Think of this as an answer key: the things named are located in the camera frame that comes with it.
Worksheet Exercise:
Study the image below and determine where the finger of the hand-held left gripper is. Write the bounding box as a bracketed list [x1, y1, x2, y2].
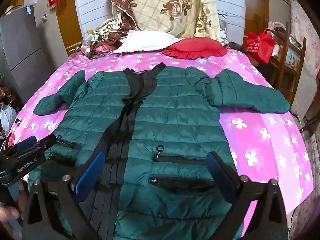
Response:
[30, 134, 57, 153]
[5, 136, 38, 155]

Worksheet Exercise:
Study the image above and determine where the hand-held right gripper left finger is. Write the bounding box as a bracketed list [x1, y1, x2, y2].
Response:
[21, 151, 107, 240]

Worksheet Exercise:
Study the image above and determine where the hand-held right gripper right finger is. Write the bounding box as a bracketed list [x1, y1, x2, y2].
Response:
[206, 151, 288, 240]

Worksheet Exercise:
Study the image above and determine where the green puffer jacket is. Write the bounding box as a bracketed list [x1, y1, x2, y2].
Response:
[27, 62, 292, 240]

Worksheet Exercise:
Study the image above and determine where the person's left hand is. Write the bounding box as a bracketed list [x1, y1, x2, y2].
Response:
[0, 179, 30, 240]

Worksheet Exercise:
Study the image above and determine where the red packet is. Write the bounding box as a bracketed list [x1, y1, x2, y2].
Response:
[5, 132, 17, 147]

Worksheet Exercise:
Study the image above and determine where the white plastic bag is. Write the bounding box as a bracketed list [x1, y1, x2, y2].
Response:
[0, 102, 18, 141]

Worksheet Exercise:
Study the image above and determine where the pink floral bedsheet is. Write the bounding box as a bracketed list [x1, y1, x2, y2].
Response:
[10, 47, 314, 217]

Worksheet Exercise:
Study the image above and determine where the grey refrigerator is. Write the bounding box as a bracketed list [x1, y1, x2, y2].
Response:
[0, 4, 45, 107]

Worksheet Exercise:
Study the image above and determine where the shiny red wrapper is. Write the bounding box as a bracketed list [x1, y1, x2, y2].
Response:
[96, 44, 111, 56]

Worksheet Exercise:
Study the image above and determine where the wooden door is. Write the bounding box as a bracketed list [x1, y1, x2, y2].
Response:
[55, 0, 83, 53]

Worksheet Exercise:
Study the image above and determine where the red cloth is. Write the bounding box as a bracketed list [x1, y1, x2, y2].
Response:
[161, 37, 229, 60]

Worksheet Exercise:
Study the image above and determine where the red shopping bag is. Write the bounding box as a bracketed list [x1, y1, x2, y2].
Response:
[244, 29, 276, 64]

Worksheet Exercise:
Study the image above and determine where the wooden shelf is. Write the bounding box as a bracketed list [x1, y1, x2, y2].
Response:
[269, 22, 307, 94]

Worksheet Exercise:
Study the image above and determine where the white pillow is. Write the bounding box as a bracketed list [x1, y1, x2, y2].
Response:
[112, 29, 187, 54]

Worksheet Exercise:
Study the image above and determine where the white slatted headboard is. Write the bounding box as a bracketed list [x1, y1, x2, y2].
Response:
[74, 0, 247, 46]

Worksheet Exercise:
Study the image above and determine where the brown patterned quilt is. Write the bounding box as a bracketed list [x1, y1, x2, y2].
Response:
[90, 0, 138, 55]

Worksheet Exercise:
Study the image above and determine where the wooden wardrobe panel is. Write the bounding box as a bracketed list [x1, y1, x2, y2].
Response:
[243, 0, 270, 46]

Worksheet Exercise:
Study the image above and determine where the cream floral quilt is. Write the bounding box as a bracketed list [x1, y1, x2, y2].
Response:
[112, 0, 223, 43]

